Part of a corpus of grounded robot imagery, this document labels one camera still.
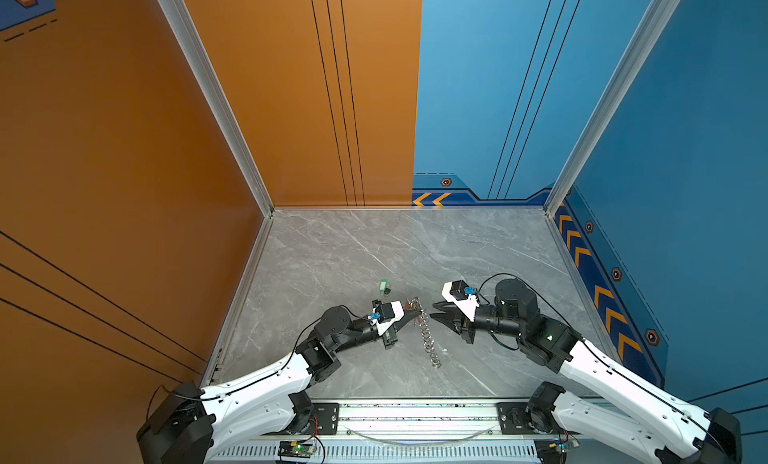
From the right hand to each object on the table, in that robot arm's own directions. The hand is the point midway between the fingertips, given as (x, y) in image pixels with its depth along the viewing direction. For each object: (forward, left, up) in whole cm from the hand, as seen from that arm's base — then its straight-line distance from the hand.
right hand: (432, 309), depth 69 cm
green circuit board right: (-25, -29, -24) cm, 45 cm away
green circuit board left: (-24, +33, -23) cm, 47 cm away
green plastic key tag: (+20, +13, -22) cm, 33 cm away
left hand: (-1, +4, +2) cm, 4 cm away
